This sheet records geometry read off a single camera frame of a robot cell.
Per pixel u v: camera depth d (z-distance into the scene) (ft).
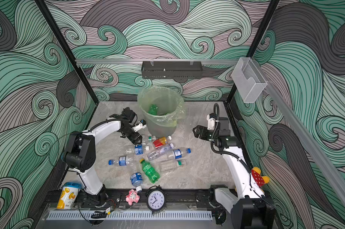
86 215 2.28
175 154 2.80
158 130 3.12
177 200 2.44
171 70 3.10
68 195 2.29
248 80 2.56
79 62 3.13
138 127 2.76
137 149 2.83
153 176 2.57
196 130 2.33
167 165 2.81
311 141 1.70
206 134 2.25
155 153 2.81
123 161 2.71
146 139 3.09
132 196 2.34
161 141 2.95
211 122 2.34
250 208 1.28
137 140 2.71
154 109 3.04
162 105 3.20
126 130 2.50
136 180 2.45
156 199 2.34
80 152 1.59
